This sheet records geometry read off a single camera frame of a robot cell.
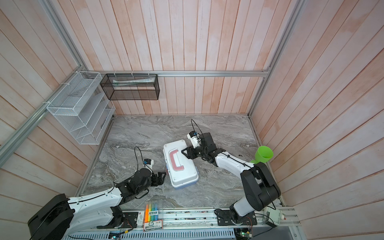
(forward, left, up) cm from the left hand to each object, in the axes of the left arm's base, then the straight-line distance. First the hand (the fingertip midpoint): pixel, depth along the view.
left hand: (160, 176), depth 85 cm
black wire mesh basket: (+57, +25, +22) cm, 66 cm away
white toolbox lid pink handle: (0, -12, +8) cm, 15 cm away
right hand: (+13, -14, +8) cm, 21 cm away
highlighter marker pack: (-19, +1, -1) cm, 19 cm away
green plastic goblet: (+8, -58, +12) cm, 60 cm away
